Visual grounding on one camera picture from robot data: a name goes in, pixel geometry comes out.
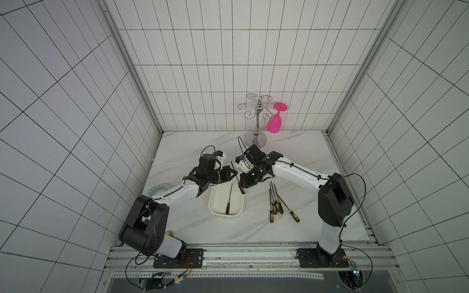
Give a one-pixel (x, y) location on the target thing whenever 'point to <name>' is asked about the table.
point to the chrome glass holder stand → (256, 138)
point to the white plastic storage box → (219, 196)
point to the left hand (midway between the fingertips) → (235, 175)
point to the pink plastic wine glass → (273, 124)
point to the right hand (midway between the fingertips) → (234, 187)
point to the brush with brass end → (169, 232)
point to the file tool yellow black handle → (228, 204)
